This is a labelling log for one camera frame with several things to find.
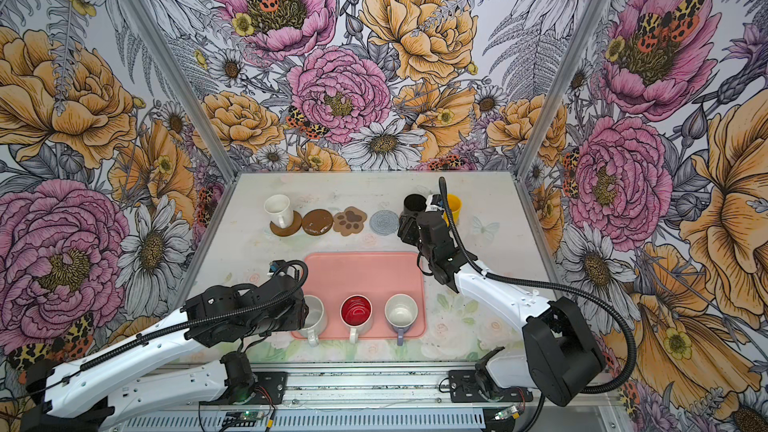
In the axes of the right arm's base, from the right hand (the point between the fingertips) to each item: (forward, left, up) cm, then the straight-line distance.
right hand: (407, 228), depth 85 cm
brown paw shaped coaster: (+15, +19, -16) cm, 29 cm away
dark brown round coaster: (+15, +30, -15) cm, 37 cm away
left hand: (-24, +28, -2) cm, 37 cm away
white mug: (+12, +40, -5) cm, 42 cm away
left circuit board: (-41, +40, -16) cm, 60 cm away
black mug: (+13, -3, -5) cm, 14 cm away
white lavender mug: (-18, +2, -15) cm, 24 cm away
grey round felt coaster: (+13, +7, -15) cm, 21 cm away
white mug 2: (-22, +24, -7) cm, 34 cm away
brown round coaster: (+12, +39, -16) cm, 44 cm away
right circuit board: (-42, -21, -17) cm, 50 cm away
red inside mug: (-18, +15, -15) cm, 28 cm away
